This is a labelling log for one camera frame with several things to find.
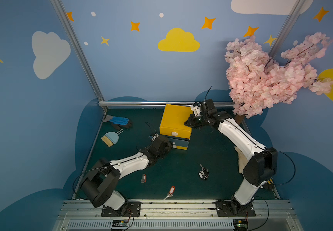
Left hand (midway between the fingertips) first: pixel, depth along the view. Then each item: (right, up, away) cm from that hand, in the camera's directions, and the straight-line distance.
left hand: (173, 141), depth 87 cm
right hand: (+7, +12, -3) cm, 15 cm away
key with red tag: (-2, -28, -7) cm, 29 cm away
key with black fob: (+20, -19, -1) cm, 28 cm away
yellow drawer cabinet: (-1, +10, -3) cm, 11 cm away
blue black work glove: (-41, +12, +20) cm, 48 cm away
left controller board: (-28, -40, -16) cm, 51 cm away
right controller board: (+34, -41, -14) cm, 56 cm away
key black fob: (+17, -20, -1) cm, 26 cm away
